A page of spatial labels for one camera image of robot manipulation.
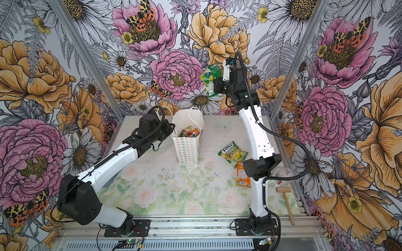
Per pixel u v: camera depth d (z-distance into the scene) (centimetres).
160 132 70
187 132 100
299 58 90
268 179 57
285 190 85
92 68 92
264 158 50
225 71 65
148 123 62
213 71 73
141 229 73
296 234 74
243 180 87
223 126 117
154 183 89
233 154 97
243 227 74
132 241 71
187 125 100
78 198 41
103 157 105
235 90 56
